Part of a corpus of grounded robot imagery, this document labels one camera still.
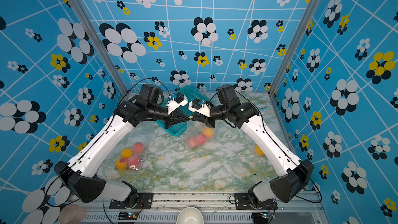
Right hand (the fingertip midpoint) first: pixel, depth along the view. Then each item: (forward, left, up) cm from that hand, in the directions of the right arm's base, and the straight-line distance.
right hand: (195, 114), depth 68 cm
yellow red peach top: (+3, -5, -20) cm, 21 cm away
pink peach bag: (-1, -1, -22) cm, 22 cm away
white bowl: (-34, +3, -30) cm, 46 cm away
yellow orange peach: (-13, +40, -26) cm, 49 cm away
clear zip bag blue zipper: (-9, +36, -26) cm, 46 cm away
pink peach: (-3, +35, -28) cm, 45 cm away
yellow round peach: (-5, -33, -28) cm, 44 cm away
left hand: (-2, +2, +1) cm, 3 cm away
